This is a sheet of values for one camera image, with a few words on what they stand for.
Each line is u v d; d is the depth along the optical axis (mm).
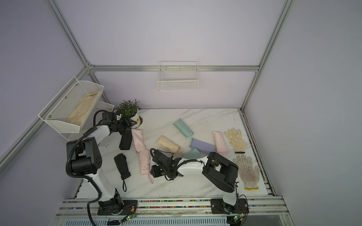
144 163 878
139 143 946
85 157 507
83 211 734
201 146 967
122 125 860
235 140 1012
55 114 675
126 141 979
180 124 1075
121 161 899
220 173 463
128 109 943
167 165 661
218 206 732
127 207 731
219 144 956
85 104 819
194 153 936
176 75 949
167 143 961
